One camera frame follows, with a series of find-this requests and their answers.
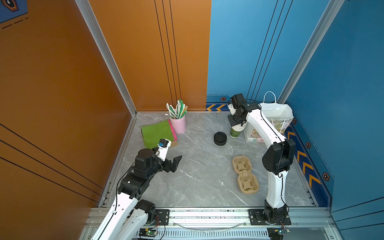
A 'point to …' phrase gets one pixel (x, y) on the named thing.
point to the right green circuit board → (281, 232)
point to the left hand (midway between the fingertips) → (173, 151)
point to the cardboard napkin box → (175, 142)
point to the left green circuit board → (147, 232)
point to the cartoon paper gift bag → (280, 115)
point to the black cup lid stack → (220, 138)
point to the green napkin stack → (153, 134)
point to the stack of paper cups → (236, 130)
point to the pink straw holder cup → (179, 125)
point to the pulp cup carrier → (248, 182)
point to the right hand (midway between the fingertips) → (233, 120)
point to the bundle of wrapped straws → (179, 112)
